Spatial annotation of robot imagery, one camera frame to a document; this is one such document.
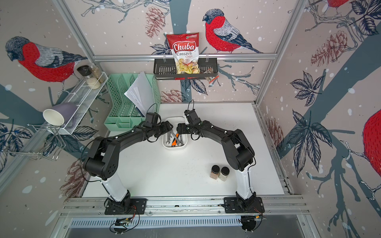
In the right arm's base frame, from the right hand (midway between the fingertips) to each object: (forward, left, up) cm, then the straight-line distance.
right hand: (180, 128), depth 96 cm
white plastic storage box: (-5, +6, -7) cm, 10 cm away
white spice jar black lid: (-29, -26, 0) cm, 39 cm away
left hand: (+1, +6, +2) cm, 6 cm away
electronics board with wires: (-52, +24, -10) cm, 58 cm away
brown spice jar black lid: (-28, -21, +1) cm, 35 cm away
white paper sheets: (+16, +27, +15) cm, 35 cm away
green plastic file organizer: (+14, +45, -5) cm, 47 cm away
